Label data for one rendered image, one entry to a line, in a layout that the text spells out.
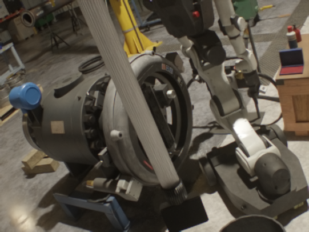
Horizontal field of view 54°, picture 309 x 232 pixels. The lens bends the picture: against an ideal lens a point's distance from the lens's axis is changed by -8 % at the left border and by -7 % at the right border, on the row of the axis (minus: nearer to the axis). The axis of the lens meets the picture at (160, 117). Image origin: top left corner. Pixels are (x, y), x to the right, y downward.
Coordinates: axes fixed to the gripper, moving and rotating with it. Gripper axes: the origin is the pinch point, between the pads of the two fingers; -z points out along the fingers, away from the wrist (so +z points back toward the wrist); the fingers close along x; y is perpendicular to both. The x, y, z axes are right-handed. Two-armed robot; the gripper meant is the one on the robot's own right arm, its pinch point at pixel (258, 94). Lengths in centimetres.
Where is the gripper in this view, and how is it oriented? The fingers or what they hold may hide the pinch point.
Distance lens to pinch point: 208.4
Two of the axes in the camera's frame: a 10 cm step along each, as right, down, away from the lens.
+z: -4.6, -7.2, -5.2
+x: 5.1, -6.9, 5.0
